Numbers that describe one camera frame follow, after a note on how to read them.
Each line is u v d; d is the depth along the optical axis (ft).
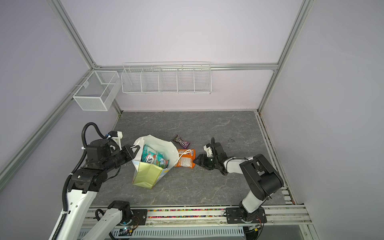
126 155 1.97
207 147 2.90
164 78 3.32
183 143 3.25
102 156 1.67
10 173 1.67
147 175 2.37
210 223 2.38
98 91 3.26
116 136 2.04
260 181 1.53
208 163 2.67
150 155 2.47
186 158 3.01
